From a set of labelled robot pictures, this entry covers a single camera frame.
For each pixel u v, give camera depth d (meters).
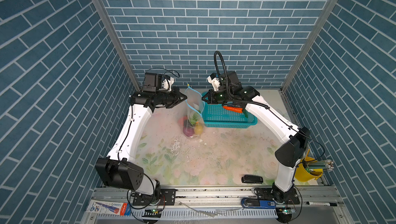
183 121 0.88
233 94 0.58
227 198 0.75
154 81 0.56
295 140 0.46
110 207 0.70
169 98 0.63
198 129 0.91
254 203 0.72
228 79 0.58
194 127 0.91
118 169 0.39
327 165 0.68
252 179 0.80
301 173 0.73
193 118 0.71
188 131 0.91
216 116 1.05
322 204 0.72
